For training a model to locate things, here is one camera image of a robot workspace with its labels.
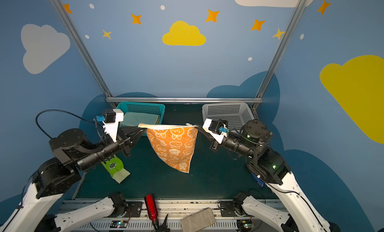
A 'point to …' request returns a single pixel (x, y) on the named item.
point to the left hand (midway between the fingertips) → (145, 127)
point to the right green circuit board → (244, 223)
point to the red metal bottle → (151, 207)
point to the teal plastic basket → (153, 108)
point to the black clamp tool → (162, 228)
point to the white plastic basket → (235, 114)
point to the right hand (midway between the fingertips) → (201, 121)
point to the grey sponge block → (198, 221)
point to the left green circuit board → (118, 224)
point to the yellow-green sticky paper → (120, 175)
